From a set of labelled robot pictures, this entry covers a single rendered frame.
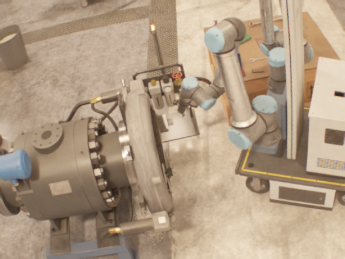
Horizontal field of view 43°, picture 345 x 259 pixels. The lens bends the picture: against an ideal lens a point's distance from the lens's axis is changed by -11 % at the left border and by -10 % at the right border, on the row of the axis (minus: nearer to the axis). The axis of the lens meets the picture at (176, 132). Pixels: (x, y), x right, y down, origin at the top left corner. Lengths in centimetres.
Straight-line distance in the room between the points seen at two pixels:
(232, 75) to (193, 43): 236
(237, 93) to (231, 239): 109
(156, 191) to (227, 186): 93
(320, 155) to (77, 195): 146
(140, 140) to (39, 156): 63
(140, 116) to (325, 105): 104
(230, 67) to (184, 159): 139
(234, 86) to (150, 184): 67
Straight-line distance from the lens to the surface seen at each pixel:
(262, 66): 354
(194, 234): 317
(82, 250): 299
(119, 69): 459
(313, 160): 289
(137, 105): 259
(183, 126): 381
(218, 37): 223
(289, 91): 266
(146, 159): 248
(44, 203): 277
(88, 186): 265
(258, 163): 306
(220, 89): 276
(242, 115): 250
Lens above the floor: 266
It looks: 45 degrees down
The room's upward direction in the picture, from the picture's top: 14 degrees counter-clockwise
